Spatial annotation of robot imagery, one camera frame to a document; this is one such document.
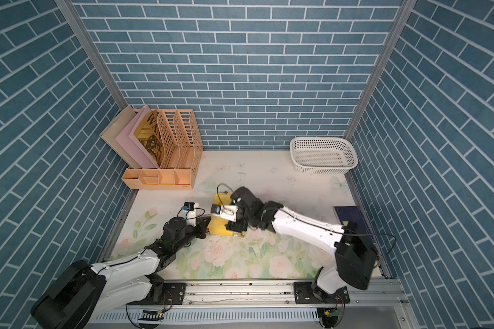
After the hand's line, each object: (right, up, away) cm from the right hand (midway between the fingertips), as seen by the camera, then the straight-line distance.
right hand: (232, 212), depth 80 cm
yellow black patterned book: (-42, +33, +19) cm, 57 cm away
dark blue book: (+55, -4, +15) cm, 57 cm away
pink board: (-45, +30, +7) cm, 55 cm away
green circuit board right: (+36, -33, -9) cm, 50 cm away
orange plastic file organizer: (-31, +24, +28) cm, 48 cm away
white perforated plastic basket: (+49, +25, +39) cm, 67 cm away
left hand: (-8, -4, +5) cm, 10 cm away
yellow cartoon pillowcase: (-7, -7, +7) cm, 12 cm away
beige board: (-54, +32, +8) cm, 63 cm away
